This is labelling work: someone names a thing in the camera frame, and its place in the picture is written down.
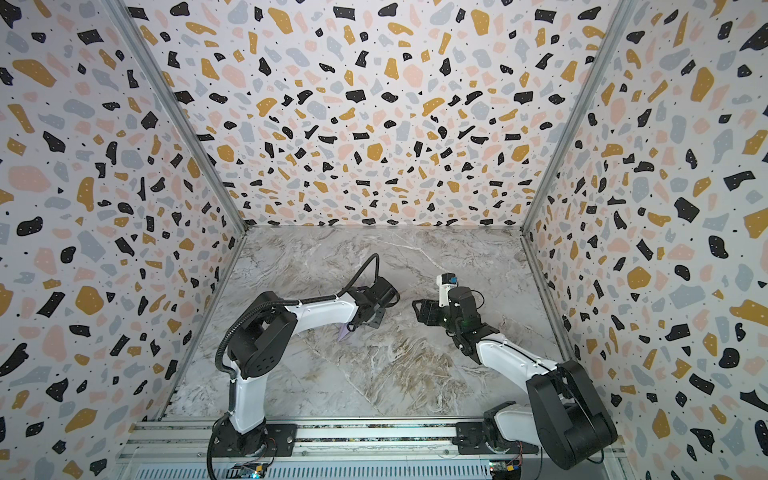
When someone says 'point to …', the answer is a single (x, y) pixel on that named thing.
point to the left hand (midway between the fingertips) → (373, 310)
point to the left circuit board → (249, 470)
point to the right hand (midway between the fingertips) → (418, 298)
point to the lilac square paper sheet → (342, 331)
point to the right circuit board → (505, 469)
